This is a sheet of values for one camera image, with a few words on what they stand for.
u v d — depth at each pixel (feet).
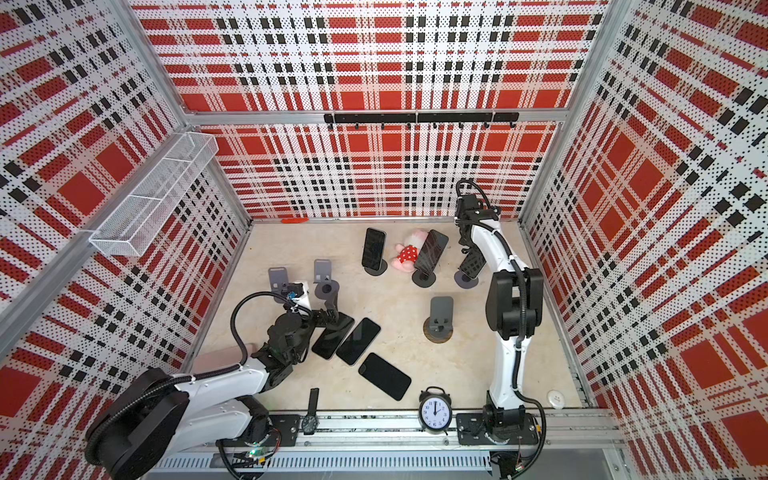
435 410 2.45
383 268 3.52
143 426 1.35
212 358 2.90
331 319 2.56
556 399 2.57
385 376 2.76
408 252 3.42
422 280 3.41
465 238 2.36
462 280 3.40
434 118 2.94
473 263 3.22
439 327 2.86
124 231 2.23
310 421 2.46
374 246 3.24
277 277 3.08
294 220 4.11
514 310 1.80
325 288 3.33
